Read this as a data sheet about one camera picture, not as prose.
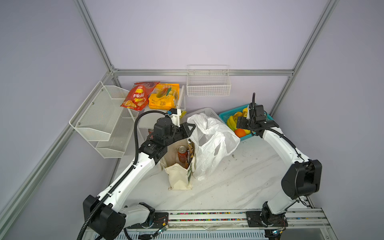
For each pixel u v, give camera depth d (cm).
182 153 86
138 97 80
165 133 54
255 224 73
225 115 111
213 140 56
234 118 104
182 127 62
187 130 65
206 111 112
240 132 96
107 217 37
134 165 46
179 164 67
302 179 45
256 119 66
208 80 107
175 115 65
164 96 76
